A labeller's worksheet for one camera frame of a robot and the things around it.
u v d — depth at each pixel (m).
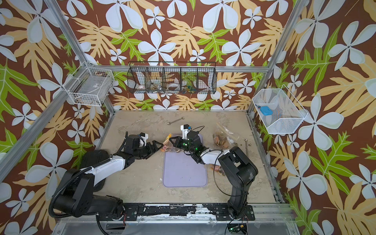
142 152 0.75
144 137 0.84
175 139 0.82
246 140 1.03
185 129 0.82
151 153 0.79
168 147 0.88
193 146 0.72
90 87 0.87
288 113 0.77
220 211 0.74
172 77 0.98
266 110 0.86
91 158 0.86
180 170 0.89
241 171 0.49
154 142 0.80
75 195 0.43
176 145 0.78
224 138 0.99
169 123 1.12
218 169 0.86
